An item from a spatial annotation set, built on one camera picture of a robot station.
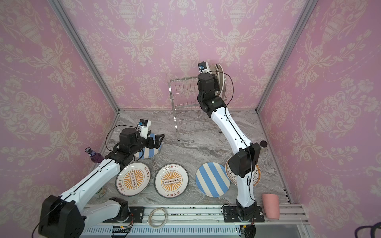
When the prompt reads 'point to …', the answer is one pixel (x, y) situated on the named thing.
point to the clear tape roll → (158, 217)
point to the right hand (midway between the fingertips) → (214, 76)
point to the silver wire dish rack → (189, 116)
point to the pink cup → (271, 205)
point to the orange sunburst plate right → (171, 180)
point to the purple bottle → (95, 157)
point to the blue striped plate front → (213, 179)
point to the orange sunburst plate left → (133, 179)
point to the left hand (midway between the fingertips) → (157, 134)
